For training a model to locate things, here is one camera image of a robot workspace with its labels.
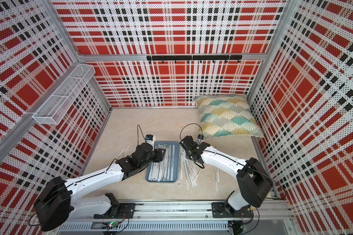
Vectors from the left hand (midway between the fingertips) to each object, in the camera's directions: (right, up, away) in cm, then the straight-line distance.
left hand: (164, 150), depth 84 cm
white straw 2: (+5, -10, +5) cm, 12 cm away
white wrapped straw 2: (+18, -15, +2) cm, 23 cm away
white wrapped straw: (+12, -12, +4) cm, 17 cm away
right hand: (+18, -3, +2) cm, 19 cm away
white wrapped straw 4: (-30, -5, +9) cm, 32 cm away
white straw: (-5, -13, +2) cm, 14 cm away
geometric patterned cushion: (+38, +21, +9) cm, 44 cm away
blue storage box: (+2, -13, +2) cm, 13 cm away
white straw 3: (+5, -5, +9) cm, 12 cm away
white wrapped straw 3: (+31, -15, +1) cm, 35 cm away
